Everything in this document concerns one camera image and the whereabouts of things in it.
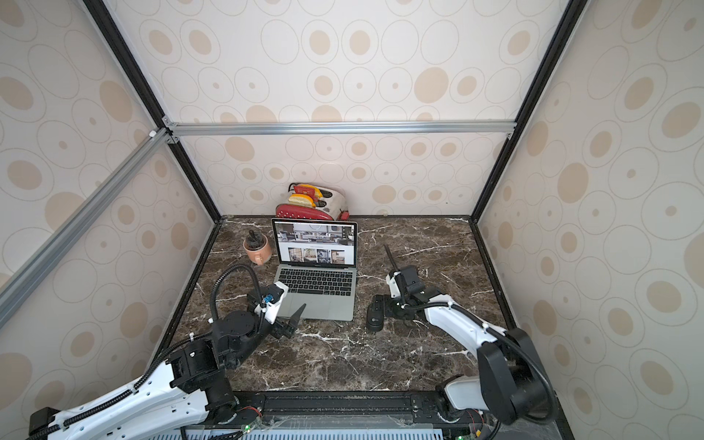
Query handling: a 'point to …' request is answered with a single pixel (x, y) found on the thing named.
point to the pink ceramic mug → (260, 255)
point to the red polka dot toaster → (313, 202)
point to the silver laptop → (317, 258)
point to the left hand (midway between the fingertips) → (294, 296)
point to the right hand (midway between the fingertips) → (380, 312)
